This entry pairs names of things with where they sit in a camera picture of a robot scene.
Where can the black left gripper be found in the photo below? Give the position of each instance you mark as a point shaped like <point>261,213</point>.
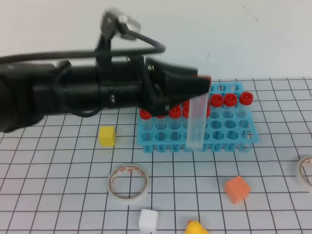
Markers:
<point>130,85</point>

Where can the yellow rubber duck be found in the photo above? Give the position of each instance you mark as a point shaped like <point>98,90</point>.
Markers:
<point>194,227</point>

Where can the white tape roll right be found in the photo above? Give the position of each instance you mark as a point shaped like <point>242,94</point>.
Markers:
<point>300,172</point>

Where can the white tape roll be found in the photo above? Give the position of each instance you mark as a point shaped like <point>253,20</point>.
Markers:
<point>128,184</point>
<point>300,172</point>

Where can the racked tube row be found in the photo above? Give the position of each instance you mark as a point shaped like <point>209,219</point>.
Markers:
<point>230,101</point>
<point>216,103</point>
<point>244,102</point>
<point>146,119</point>
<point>174,115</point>
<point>185,113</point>
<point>160,122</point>

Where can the clear tube red cap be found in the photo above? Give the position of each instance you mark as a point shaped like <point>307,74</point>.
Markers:
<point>197,119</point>

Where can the blue test tube rack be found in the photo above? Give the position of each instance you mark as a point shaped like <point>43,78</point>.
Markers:
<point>220,133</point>

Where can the yellow foam cube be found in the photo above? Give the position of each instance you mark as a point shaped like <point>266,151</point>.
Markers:
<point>107,136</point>

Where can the white grid-pattern cloth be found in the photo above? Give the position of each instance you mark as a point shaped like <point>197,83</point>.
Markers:
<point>53,176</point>

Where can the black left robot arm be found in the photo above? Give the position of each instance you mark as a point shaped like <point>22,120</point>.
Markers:
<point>30,91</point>

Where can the white foam cube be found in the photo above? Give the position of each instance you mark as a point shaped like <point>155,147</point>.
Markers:
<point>148,221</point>

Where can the orange foam cube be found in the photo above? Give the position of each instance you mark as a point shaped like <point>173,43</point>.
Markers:
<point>237,189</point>

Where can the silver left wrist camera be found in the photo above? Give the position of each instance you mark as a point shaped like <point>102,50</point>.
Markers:
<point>117,23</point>

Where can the white tape roll left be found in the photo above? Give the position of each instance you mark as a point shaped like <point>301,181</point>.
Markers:
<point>128,184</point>

